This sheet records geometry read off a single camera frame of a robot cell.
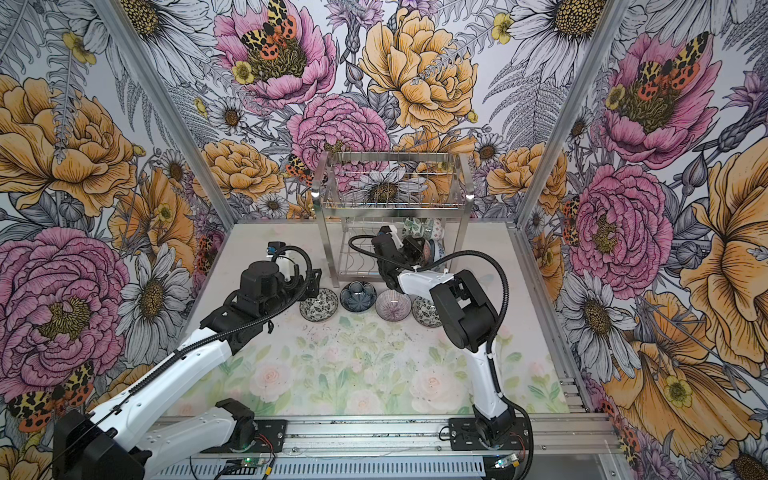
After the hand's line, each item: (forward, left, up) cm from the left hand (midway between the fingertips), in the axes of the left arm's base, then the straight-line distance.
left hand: (303, 280), depth 80 cm
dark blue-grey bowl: (+6, -12, -19) cm, 23 cm away
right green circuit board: (-38, -51, -20) cm, 66 cm away
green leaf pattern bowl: (+27, -31, -8) cm, 42 cm away
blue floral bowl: (+17, -39, -8) cm, 43 cm away
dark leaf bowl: (+1, -34, -19) cm, 39 cm away
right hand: (+18, -34, -7) cm, 39 cm away
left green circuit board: (-37, +10, -20) cm, 44 cm away
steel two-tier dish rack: (+44, -11, -7) cm, 46 cm away
